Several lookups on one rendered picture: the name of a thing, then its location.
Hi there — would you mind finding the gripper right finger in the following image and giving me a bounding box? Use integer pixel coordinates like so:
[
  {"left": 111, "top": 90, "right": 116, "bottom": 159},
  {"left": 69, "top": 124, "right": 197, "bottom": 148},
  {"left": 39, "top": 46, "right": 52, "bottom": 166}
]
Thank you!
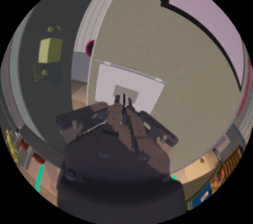
[{"left": 123, "top": 93, "right": 179, "bottom": 149}]

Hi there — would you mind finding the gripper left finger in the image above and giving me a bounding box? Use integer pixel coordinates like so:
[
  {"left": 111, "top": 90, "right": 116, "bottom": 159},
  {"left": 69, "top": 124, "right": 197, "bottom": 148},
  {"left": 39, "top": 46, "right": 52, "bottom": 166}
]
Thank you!
[{"left": 55, "top": 93, "right": 125, "bottom": 136}]

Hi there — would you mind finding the white paddle plate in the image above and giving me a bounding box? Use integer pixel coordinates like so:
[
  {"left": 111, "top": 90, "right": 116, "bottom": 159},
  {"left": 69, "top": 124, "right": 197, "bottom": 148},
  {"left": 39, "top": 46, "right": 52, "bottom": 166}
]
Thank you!
[{"left": 94, "top": 63, "right": 165, "bottom": 117}]

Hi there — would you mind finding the grey paddle hinge bar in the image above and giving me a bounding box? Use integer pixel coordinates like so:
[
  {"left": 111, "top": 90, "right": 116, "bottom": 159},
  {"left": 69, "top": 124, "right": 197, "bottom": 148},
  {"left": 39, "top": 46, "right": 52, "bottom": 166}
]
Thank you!
[{"left": 94, "top": 59, "right": 169, "bottom": 86}]

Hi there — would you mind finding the yellow latch box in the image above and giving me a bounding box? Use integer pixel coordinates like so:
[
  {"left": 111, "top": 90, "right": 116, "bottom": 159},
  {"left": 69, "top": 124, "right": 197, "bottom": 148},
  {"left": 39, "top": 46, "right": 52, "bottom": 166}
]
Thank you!
[{"left": 38, "top": 37, "right": 64, "bottom": 64}]

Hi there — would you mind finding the beige vestibule door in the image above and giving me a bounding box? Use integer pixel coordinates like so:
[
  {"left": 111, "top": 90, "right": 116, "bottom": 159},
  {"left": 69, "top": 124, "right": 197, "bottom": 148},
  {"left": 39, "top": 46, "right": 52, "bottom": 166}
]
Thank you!
[{"left": 86, "top": 0, "right": 250, "bottom": 174}]

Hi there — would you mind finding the red block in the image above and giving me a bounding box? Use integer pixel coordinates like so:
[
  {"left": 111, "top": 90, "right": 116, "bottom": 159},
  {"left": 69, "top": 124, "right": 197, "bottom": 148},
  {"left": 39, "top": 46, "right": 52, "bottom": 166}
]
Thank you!
[
  {"left": 32, "top": 152, "right": 46, "bottom": 164},
  {"left": 18, "top": 138, "right": 30, "bottom": 149}
]

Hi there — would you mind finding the red ringed black port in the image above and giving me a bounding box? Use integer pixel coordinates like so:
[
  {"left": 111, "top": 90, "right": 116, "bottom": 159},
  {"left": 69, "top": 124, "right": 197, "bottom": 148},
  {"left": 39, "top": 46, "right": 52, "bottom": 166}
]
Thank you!
[{"left": 85, "top": 40, "right": 96, "bottom": 58}]

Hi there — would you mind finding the blue box with label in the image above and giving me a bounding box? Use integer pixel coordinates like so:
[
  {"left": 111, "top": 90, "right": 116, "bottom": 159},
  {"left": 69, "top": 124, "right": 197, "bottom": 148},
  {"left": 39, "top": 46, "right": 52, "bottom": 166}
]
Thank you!
[{"left": 187, "top": 181, "right": 212, "bottom": 210}]

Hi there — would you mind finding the brown slatted panel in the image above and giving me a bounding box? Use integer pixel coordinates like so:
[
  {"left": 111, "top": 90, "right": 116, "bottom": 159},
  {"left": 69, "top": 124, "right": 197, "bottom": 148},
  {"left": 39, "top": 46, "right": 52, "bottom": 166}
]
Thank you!
[{"left": 222, "top": 144, "right": 244, "bottom": 179}]

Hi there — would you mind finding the yellow curved strap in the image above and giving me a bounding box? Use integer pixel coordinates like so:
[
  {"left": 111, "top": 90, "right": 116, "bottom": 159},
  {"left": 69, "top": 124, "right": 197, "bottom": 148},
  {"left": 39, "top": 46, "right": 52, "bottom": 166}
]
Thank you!
[{"left": 5, "top": 129, "right": 19, "bottom": 164}]

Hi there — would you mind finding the white ribbed wall panel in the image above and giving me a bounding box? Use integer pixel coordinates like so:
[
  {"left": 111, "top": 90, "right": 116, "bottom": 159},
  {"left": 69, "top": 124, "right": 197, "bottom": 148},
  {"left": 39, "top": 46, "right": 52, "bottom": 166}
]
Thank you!
[{"left": 74, "top": 0, "right": 127, "bottom": 55}]

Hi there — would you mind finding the dark grey door frame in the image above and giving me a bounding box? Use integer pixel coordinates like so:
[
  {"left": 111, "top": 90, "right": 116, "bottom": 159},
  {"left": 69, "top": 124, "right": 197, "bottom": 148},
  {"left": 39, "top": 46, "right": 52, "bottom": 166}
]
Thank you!
[{"left": 7, "top": 0, "right": 127, "bottom": 154}]

